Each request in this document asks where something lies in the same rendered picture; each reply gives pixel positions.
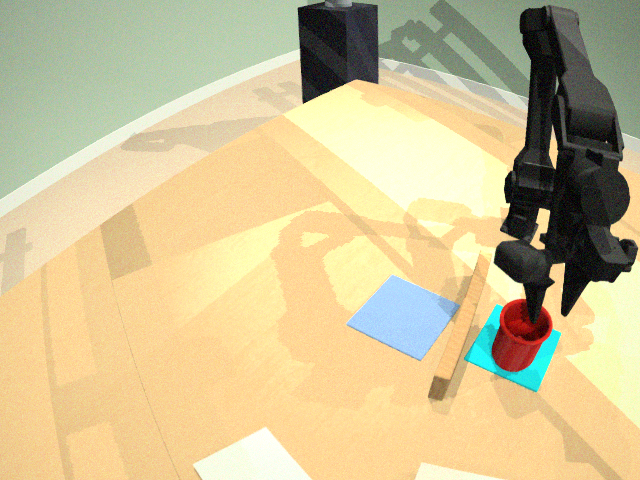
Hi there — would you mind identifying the red cup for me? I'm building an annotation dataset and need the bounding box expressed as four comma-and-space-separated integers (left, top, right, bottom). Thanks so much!
491, 298, 553, 372

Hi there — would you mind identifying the wooden rectangular block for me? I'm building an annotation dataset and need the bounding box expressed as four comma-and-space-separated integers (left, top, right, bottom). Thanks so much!
428, 250, 492, 402

